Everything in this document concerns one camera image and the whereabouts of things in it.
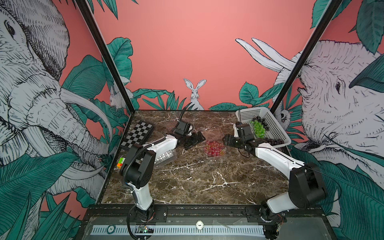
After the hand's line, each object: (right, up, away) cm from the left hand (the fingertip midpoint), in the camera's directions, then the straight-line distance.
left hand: (203, 139), depth 91 cm
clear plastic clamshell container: (+10, -2, +11) cm, 15 cm away
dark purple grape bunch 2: (+48, -2, +6) cm, 48 cm away
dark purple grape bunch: (+46, +12, +20) cm, 51 cm away
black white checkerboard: (-45, +2, +11) cm, 46 cm away
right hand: (+14, +1, -1) cm, 14 cm away
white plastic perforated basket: (+51, +5, +11) cm, 52 cm away
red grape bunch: (+7, -7, +5) cm, 11 cm away
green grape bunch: (+40, +6, +13) cm, 43 cm away
